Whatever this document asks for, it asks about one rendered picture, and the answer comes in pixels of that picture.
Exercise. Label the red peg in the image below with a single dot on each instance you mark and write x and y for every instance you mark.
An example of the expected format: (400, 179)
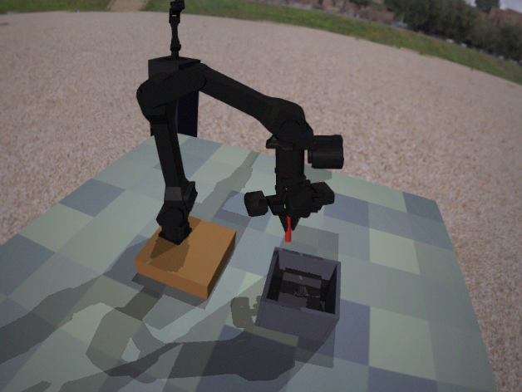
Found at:
(288, 233)

